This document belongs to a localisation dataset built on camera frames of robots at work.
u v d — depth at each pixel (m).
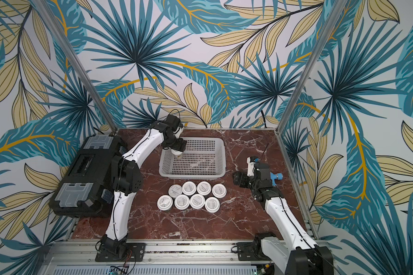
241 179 0.73
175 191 0.86
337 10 0.69
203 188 0.86
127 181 0.59
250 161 0.76
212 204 0.81
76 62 0.84
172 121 0.79
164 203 0.80
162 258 0.72
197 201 0.82
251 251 0.73
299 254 0.41
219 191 0.86
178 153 0.98
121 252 0.65
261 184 0.63
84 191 0.72
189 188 0.86
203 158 1.04
